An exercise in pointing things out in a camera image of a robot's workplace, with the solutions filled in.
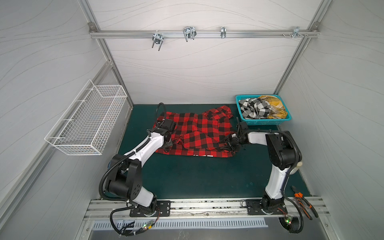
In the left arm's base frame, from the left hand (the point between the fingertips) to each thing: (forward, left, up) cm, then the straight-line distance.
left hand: (165, 140), depth 89 cm
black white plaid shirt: (+29, -61, -1) cm, 68 cm away
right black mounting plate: (-32, -49, -8) cm, 59 cm away
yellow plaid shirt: (+26, -76, +1) cm, 80 cm away
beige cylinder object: (-13, -75, +1) cm, 76 cm away
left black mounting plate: (-35, -4, -9) cm, 36 cm away
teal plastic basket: (+20, -67, -4) cm, 70 cm away
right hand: (+4, -35, -7) cm, 36 cm away
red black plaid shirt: (+9, -21, -5) cm, 23 cm away
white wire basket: (-6, +32, +22) cm, 40 cm away
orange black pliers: (-27, -74, -8) cm, 79 cm away
